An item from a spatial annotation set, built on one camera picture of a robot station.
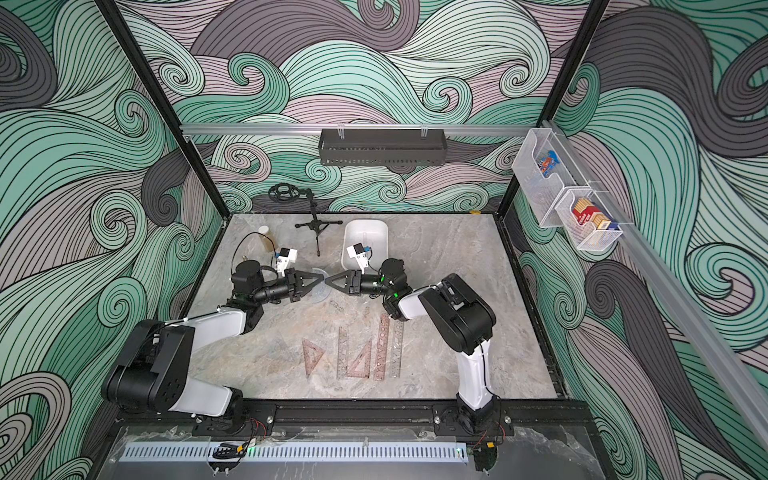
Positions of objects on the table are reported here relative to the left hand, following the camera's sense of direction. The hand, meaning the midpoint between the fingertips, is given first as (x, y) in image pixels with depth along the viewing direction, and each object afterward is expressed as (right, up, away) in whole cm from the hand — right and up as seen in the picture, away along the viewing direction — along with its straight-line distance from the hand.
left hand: (323, 277), depth 80 cm
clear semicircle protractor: (-1, -4, 0) cm, 4 cm away
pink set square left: (-4, -23, +4) cm, 24 cm away
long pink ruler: (+16, -22, +6) cm, 28 cm away
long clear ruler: (+21, -21, +6) cm, 30 cm away
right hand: (+1, -1, +1) cm, 2 cm away
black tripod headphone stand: (-15, +25, +15) cm, 33 cm away
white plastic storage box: (+13, +13, +37) cm, 41 cm away
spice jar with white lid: (-26, +12, +27) cm, 40 cm away
